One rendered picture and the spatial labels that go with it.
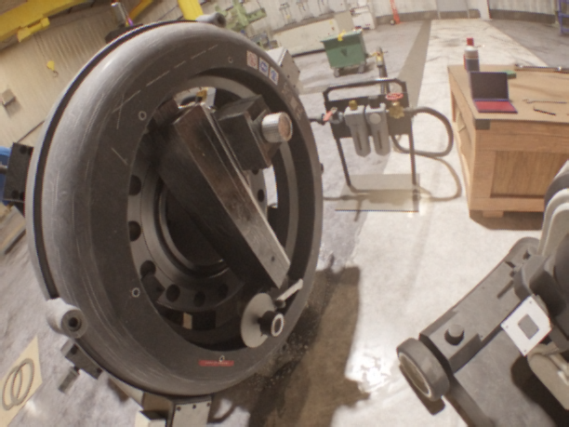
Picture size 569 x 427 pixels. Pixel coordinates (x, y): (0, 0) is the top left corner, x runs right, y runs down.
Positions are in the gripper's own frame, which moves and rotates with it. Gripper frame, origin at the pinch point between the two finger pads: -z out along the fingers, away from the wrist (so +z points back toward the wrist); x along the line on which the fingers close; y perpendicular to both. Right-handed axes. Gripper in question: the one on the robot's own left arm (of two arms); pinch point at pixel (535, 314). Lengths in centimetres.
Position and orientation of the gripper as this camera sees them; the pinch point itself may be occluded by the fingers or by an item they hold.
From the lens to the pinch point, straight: 39.5
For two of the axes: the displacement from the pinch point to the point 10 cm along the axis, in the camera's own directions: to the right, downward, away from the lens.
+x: -4.2, -6.3, 6.6
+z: -2.5, -6.2, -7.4
